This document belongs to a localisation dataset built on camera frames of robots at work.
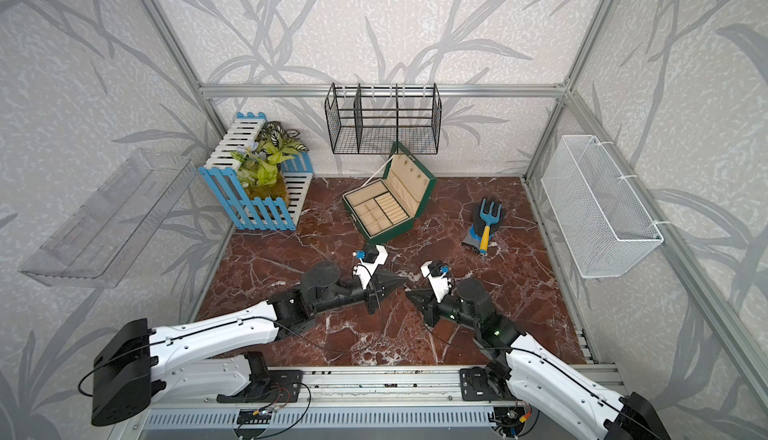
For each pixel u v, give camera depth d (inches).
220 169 33.4
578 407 17.9
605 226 24.3
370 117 41.3
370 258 23.0
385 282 25.1
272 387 28.7
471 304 23.1
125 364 16.0
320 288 21.0
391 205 41.4
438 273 26.2
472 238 40.1
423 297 27.3
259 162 35.5
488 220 41.3
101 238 26.2
